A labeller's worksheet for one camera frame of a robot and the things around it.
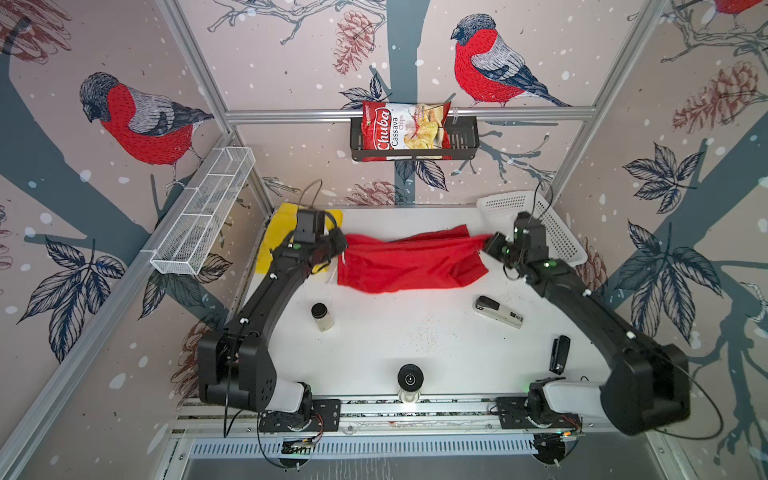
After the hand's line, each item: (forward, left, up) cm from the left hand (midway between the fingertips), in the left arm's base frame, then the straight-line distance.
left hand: (344, 233), depth 83 cm
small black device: (-28, -60, -20) cm, 69 cm away
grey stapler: (-14, -44, -19) cm, 51 cm away
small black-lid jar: (-18, +6, -14) cm, 24 cm away
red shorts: (-2, -30, -9) cm, 32 cm away
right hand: (-1, -39, -2) cm, 39 cm away
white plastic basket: (+8, -73, -16) cm, 75 cm away
